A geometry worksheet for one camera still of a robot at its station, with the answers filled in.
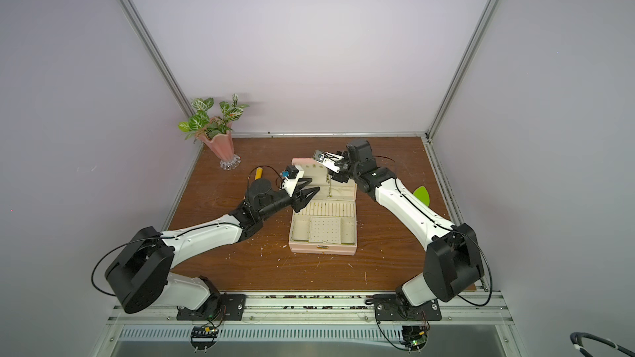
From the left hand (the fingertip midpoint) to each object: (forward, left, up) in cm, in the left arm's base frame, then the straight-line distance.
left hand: (315, 184), depth 77 cm
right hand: (+12, -8, +3) cm, 14 cm away
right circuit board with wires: (-38, -30, -24) cm, 54 cm away
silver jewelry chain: (+6, -4, -6) cm, 9 cm away
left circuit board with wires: (-39, +33, -25) cm, 57 cm away
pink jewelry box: (-7, -4, -14) cm, 16 cm away
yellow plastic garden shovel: (+19, +26, -19) cm, 37 cm away
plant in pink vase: (+25, +41, -1) cm, 48 cm away
